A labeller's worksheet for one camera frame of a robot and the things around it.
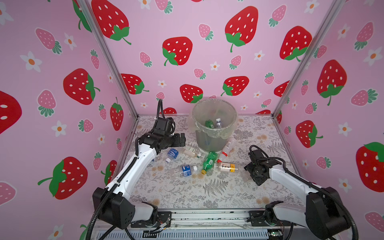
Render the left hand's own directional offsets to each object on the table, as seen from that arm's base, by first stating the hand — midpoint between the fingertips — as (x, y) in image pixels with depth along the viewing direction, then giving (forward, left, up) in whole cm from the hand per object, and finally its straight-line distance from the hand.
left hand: (178, 138), depth 80 cm
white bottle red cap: (+5, -30, -17) cm, 35 cm away
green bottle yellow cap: (+22, -19, -12) cm, 31 cm away
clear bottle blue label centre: (-11, -2, -17) cm, 21 cm away
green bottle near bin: (-6, -17, -16) cm, 24 cm away
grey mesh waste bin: (+23, -22, -9) cm, 33 cm away
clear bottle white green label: (+2, -8, -17) cm, 19 cm away
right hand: (-10, -41, -20) cm, 47 cm away
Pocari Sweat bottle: (0, +6, -17) cm, 18 cm away
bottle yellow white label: (-9, -27, -17) cm, 33 cm away
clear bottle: (+20, -25, -11) cm, 33 cm away
